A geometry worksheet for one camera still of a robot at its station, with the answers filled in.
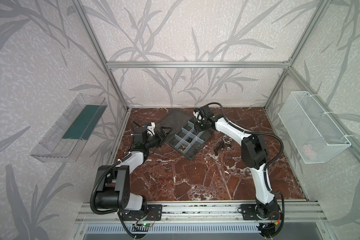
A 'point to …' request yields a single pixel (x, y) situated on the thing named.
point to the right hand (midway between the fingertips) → (196, 122)
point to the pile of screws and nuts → (225, 144)
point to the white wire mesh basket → (317, 138)
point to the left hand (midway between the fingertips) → (172, 129)
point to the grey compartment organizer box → (183, 136)
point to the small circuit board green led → (146, 224)
